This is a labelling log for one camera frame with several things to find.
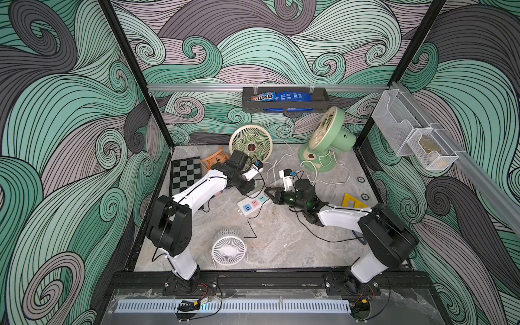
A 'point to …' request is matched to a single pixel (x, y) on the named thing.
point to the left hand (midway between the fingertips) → (249, 182)
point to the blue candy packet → (284, 96)
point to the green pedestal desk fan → (329, 136)
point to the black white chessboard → (184, 172)
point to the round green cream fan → (254, 140)
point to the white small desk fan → (229, 248)
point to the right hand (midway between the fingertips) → (266, 190)
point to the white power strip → (248, 205)
